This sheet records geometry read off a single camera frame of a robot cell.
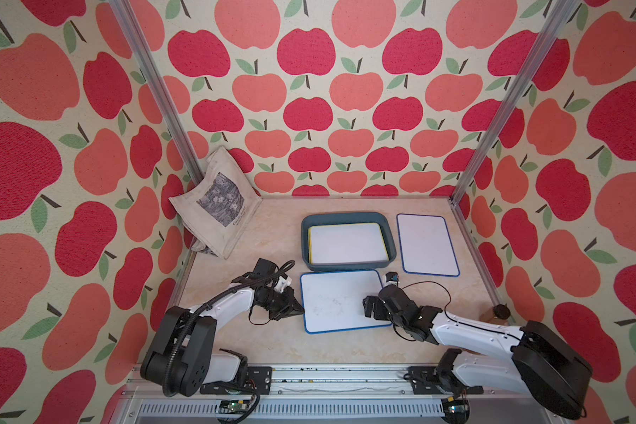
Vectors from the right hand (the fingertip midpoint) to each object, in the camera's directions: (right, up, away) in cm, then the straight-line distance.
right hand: (372, 308), depth 88 cm
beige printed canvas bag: (-59, +33, +16) cm, 70 cm away
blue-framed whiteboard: (-14, +2, 0) cm, 14 cm away
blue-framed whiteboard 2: (+25, +20, +17) cm, 36 cm away
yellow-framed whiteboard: (-7, +21, +17) cm, 28 cm away
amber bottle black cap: (+37, +2, -9) cm, 38 cm away
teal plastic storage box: (-5, +31, +24) cm, 39 cm away
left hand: (-22, 0, -6) cm, 23 cm away
